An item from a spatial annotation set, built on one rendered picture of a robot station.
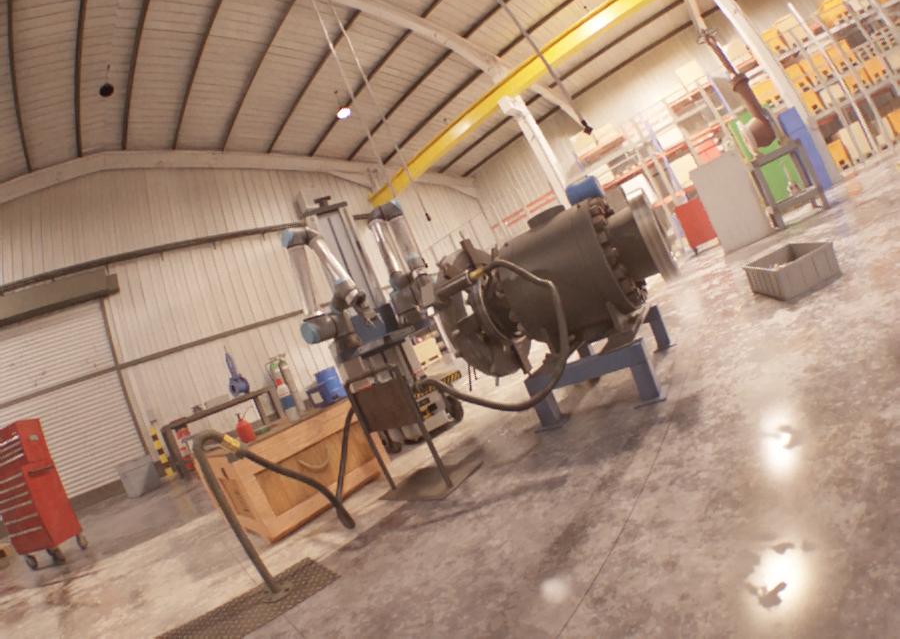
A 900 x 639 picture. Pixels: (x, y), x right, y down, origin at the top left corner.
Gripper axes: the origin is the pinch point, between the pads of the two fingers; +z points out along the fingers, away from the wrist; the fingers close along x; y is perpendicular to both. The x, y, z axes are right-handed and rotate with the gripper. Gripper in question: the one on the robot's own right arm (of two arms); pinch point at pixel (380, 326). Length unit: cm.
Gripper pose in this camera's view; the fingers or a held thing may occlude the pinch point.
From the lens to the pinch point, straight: 198.7
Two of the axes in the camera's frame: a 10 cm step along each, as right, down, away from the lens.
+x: -6.9, 3.9, -6.1
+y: -2.9, 6.2, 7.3
